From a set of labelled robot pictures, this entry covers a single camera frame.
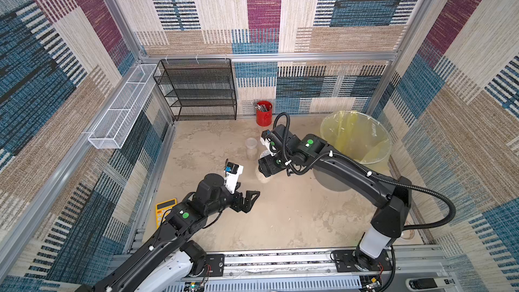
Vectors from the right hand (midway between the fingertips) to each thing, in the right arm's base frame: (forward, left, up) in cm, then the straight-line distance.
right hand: (273, 166), depth 77 cm
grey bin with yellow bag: (+13, -36, +1) cm, 38 cm away
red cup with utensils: (+36, +3, -7) cm, 37 cm away
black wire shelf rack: (+48, +37, 0) cm, 61 cm away
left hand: (-8, +8, -1) cm, 12 cm away
